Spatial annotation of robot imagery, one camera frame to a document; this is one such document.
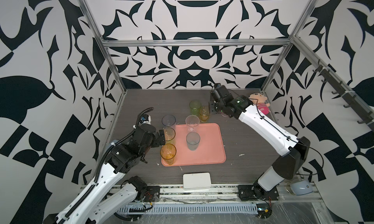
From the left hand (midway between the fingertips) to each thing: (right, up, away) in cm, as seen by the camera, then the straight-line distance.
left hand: (155, 129), depth 70 cm
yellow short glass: (+26, +6, +27) cm, 38 cm away
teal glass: (+19, -9, +19) cm, 28 cm away
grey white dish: (+68, -27, 0) cm, 74 cm away
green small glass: (+21, +11, +34) cm, 41 cm away
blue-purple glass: (+5, +3, +15) cm, 16 cm away
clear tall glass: (+18, +1, +18) cm, 26 cm away
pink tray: (+30, -16, +22) cm, 41 cm away
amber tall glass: (+5, -13, +8) cm, 16 cm away
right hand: (+29, +12, +8) cm, 33 cm away
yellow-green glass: (+5, -5, +14) cm, 16 cm away
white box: (+20, -27, +4) cm, 34 cm away
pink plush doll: (+67, +15, +34) cm, 77 cm away
